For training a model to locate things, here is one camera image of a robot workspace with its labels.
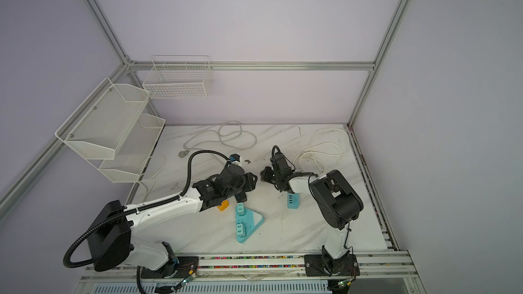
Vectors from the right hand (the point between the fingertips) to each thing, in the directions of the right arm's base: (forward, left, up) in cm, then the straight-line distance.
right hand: (260, 173), depth 96 cm
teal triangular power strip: (-22, +3, 0) cm, 22 cm away
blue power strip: (-13, -15, -2) cm, 20 cm away
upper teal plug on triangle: (-19, +7, +4) cm, 21 cm away
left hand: (-9, +2, +11) cm, 14 cm away
